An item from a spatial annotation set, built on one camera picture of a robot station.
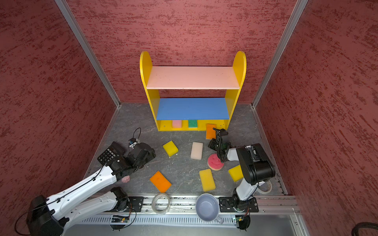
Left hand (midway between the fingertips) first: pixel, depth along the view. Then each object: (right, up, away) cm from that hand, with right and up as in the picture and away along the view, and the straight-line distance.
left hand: (151, 155), depth 81 cm
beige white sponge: (+26, 0, +12) cm, 29 cm away
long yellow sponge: (+32, -14, +1) cm, 35 cm away
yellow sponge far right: (+49, -12, +4) cm, 51 cm away
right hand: (+34, +3, +17) cm, 38 cm away
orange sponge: (+36, +10, +21) cm, 43 cm away
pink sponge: (+12, +17, +22) cm, 30 cm away
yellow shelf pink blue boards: (+19, +37, +33) cm, 53 cm away
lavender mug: (+31, -25, -8) cm, 40 cm away
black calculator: (-26, 0, +9) cm, 28 cm away
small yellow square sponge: (+9, +1, +11) cm, 15 cm away
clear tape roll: (+8, -25, -11) cm, 28 cm away
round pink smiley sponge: (+37, -6, +5) cm, 37 cm away
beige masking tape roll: (+62, -19, -4) cm, 65 cm away
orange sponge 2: (+5, -15, 0) cm, 16 cm away
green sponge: (+24, +17, +23) cm, 37 cm away
